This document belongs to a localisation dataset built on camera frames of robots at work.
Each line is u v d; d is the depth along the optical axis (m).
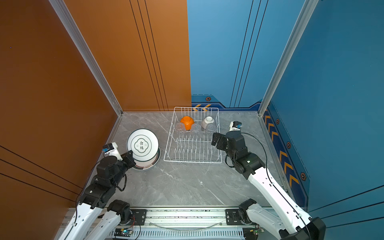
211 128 0.99
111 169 0.55
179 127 1.05
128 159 0.64
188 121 1.05
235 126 0.63
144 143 0.80
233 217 0.72
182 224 0.73
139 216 0.74
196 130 1.02
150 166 0.87
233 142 0.54
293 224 0.38
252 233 0.70
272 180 0.45
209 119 1.05
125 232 0.70
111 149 0.62
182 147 0.97
